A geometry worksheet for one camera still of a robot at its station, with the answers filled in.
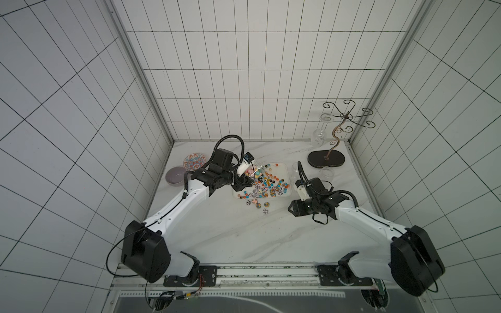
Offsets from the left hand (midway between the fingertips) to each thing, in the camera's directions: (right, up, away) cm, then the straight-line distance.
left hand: (243, 179), depth 81 cm
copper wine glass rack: (+47, +8, +29) cm, 56 cm away
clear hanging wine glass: (+36, +20, +11) cm, 43 cm away
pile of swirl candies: (+8, -8, +16) cm, 19 cm away
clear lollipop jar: (+39, +1, +10) cm, 40 cm away
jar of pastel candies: (+5, +4, -3) cm, 7 cm away
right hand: (+23, -12, +6) cm, 27 cm away
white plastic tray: (+15, -4, +20) cm, 25 cm away
